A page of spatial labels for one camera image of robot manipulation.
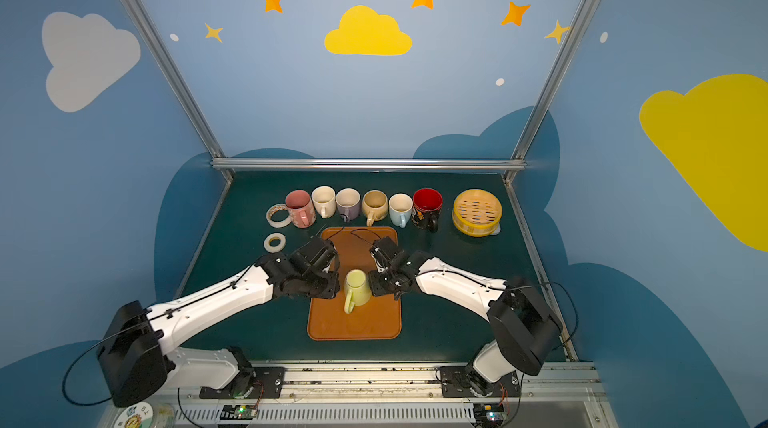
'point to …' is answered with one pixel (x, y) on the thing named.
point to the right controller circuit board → (488, 415)
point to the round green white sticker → (137, 415)
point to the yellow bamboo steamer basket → (476, 213)
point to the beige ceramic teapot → (374, 205)
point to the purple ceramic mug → (348, 204)
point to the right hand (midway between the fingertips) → (378, 282)
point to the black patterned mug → (427, 206)
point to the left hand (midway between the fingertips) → (344, 289)
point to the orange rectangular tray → (380, 319)
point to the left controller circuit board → (238, 412)
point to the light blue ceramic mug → (400, 209)
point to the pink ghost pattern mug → (301, 211)
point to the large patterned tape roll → (281, 223)
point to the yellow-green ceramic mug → (357, 289)
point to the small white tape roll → (276, 248)
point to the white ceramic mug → (323, 198)
